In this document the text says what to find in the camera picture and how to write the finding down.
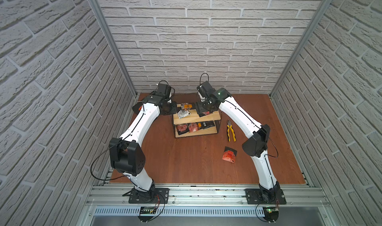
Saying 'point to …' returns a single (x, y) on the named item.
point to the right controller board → (271, 213)
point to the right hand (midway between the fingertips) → (204, 107)
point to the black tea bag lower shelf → (207, 124)
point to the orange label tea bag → (188, 106)
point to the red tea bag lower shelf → (182, 128)
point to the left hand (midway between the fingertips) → (176, 106)
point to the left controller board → (146, 213)
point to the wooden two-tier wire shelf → (193, 118)
